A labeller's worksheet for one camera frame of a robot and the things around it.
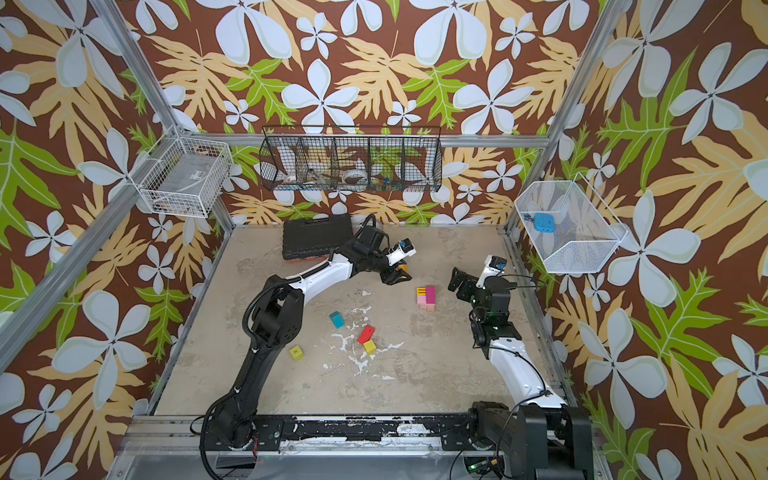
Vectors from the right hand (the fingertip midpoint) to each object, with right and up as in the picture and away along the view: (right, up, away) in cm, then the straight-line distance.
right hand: (465, 271), depth 84 cm
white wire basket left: (-82, +28, +2) cm, 87 cm away
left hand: (-16, +2, +12) cm, 20 cm away
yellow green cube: (-49, -24, 0) cm, 54 cm away
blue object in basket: (+23, +14, +2) cm, 28 cm away
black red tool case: (-51, +13, +31) cm, 61 cm away
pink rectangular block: (-11, -11, +12) cm, 19 cm away
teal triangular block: (-38, -16, +10) cm, 43 cm away
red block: (-29, -20, +7) cm, 36 cm away
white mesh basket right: (+30, +12, -1) cm, 33 cm away
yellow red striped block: (-11, -7, +14) cm, 19 cm away
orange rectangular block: (-16, 0, +16) cm, 23 cm away
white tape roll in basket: (-34, +30, +15) cm, 48 cm away
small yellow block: (-28, -22, +2) cm, 36 cm away
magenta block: (-8, -9, +13) cm, 17 cm away
